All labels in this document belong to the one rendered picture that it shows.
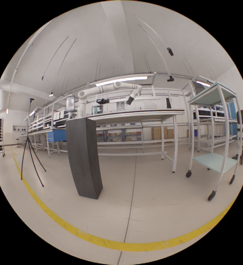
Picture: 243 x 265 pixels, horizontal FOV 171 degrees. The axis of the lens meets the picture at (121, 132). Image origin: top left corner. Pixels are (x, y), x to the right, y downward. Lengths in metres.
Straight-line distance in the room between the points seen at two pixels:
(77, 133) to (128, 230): 0.90
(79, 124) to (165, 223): 1.10
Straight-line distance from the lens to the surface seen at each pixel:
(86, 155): 0.74
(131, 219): 0.81
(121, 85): 1.01
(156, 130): 4.48
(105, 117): 1.18
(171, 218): 0.84
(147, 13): 3.22
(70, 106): 2.75
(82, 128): 0.73
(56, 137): 2.66
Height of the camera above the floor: 0.70
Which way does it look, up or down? level
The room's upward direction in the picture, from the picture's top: 3 degrees counter-clockwise
